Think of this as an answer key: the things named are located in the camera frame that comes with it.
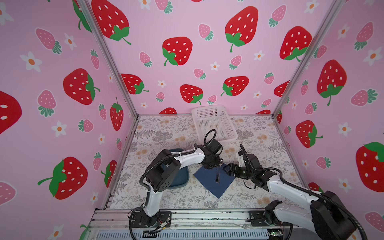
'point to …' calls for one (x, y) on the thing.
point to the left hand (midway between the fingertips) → (221, 165)
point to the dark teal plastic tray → (182, 177)
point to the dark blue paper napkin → (208, 177)
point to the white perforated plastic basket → (215, 118)
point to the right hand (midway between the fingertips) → (226, 169)
